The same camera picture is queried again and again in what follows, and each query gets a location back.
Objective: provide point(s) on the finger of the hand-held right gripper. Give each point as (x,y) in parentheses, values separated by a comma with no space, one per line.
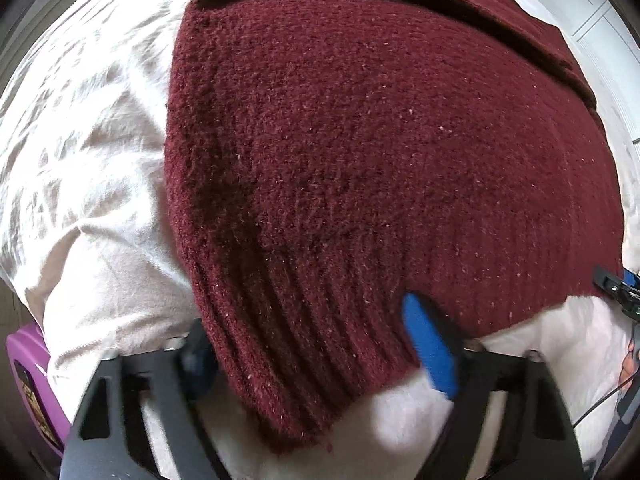
(617,287)

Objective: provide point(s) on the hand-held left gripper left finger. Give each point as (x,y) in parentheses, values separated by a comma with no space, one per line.
(200,370)

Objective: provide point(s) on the purple box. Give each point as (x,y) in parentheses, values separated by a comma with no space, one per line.
(35,385)

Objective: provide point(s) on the white bed sheet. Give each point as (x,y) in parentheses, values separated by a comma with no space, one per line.
(90,160)

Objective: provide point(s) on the dark red knit sweater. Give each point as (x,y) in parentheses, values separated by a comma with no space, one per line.
(375,160)

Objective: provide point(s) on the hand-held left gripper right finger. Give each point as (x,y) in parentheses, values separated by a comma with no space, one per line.
(430,345)

